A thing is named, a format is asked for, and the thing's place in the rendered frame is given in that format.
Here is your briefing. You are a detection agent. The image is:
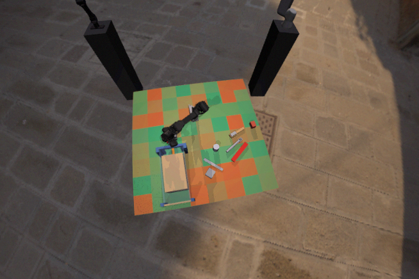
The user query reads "red rounded bar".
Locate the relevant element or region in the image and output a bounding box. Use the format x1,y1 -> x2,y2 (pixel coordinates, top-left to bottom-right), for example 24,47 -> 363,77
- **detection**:
231,142 -> 248,162

